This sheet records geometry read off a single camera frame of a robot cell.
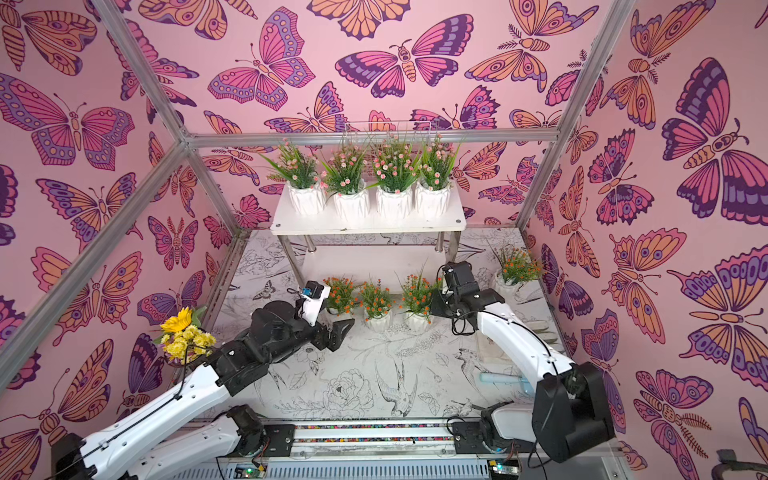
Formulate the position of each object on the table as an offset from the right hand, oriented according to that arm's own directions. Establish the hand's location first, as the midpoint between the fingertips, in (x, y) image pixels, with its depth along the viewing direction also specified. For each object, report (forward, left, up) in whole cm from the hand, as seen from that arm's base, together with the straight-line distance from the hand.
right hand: (435, 301), depth 86 cm
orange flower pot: (-3, +16, +1) cm, 17 cm away
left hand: (-9, +24, +10) cm, 28 cm away
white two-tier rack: (+24, +17, -7) cm, 30 cm away
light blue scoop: (-18, -19, -12) cm, 28 cm away
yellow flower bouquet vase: (-19, +57, +13) cm, 62 cm away
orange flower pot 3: (+10, -25, +3) cm, 27 cm away
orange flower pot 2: (-6, +6, +9) cm, 13 cm away
